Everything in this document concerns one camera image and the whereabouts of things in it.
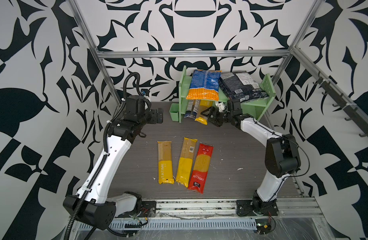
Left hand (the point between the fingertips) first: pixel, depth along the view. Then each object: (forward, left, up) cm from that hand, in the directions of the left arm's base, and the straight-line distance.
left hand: (152, 106), depth 71 cm
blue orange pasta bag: (+17, -27, -1) cm, 31 cm away
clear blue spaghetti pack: (+15, -21, -19) cm, 32 cm away
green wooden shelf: (+18, -63, -22) cm, 69 cm away
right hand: (+7, -27, -15) cm, 32 cm away
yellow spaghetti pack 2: (-14, -3, -32) cm, 35 cm away
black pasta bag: (+16, -47, -2) cm, 49 cm away
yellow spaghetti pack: (+19, -29, -19) cm, 39 cm away
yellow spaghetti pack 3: (-17, -15, -32) cm, 39 cm away
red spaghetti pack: (-15, -25, -32) cm, 43 cm away
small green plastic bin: (+19, -9, -26) cm, 34 cm away
